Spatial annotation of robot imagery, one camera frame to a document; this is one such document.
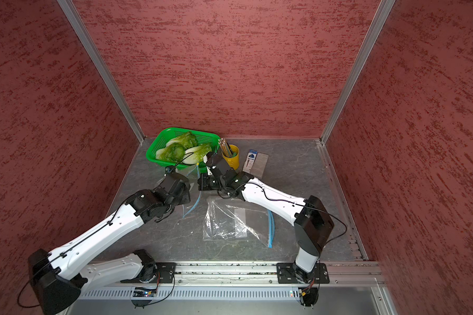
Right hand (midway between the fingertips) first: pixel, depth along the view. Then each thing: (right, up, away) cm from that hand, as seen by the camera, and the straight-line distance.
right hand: (197, 186), depth 78 cm
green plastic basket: (-29, +22, +35) cm, 51 cm away
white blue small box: (+22, +10, +31) cm, 39 cm away
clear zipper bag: (-1, +3, -1) cm, 3 cm away
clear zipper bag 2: (+13, -14, +3) cm, 20 cm away
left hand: (-6, -4, 0) cm, 7 cm away
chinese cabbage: (-17, +14, +21) cm, 30 cm away
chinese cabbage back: (-12, +21, +29) cm, 38 cm away
